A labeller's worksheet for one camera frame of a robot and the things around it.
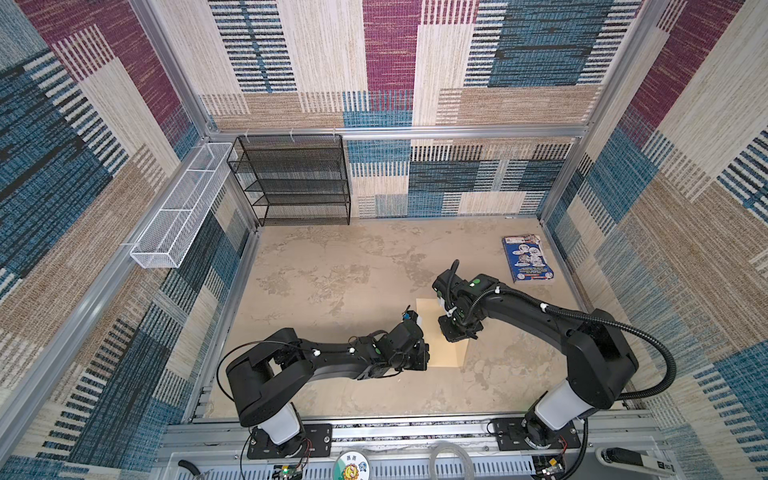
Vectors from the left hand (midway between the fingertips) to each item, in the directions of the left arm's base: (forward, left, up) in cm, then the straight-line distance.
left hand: (434, 356), depth 83 cm
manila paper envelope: (+2, -3, -4) cm, 5 cm away
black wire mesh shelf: (+59, +45, +15) cm, 76 cm away
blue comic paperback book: (+34, -36, -1) cm, 49 cm away
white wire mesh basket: (+18, +64, +29) cm, 73 cm away
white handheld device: (-24, -38, +2) cm, 45 cm away
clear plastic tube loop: (-20, -1, -6) cm, 21 cm away
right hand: (+3, -6, +2) cm, 7 cm away
